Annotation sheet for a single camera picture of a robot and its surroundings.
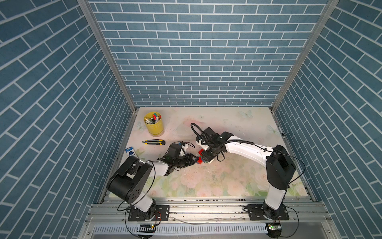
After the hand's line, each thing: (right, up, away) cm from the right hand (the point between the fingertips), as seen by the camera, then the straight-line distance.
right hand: (205, 157), depth 86 cm
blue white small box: (-48, +1, +9) cm, 49 cm away
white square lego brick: (+2, 0, -9) cm, 9 cm away
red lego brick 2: (-3, +4, -2) cm, 5 cm away
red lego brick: (-3, -3, +2) cm, 5 cm away
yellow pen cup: (-34, +21, +13) cm, 42 cm away
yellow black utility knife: (-31, +7, +13) cm, 34 cm away
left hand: (-4, -3, +2) cm, 6 cm away
